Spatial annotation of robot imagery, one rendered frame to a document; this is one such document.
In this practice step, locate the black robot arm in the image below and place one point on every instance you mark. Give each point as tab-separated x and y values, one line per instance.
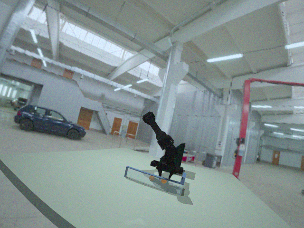
165	141

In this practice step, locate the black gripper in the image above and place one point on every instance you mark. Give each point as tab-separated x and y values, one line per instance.
157	164

